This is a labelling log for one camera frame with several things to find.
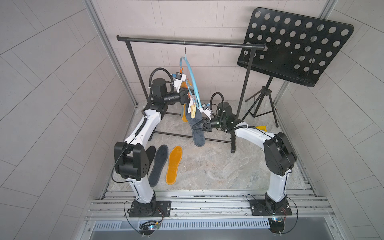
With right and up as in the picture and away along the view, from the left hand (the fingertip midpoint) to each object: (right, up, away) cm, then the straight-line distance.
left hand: (197, 93), depth 74 cm
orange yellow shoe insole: (-14, -37, +14) cm, 42 cm away
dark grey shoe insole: (-22, -35, +15) cm, 44 cm away
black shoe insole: (-29, -33, +16) cm, 47 cm away
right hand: (-1, -18, +4) cm, 18 cm away
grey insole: (+1, -23, +3) cm, 23 cm away
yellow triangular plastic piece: (+45, -20, +27) cm, 56 cm away
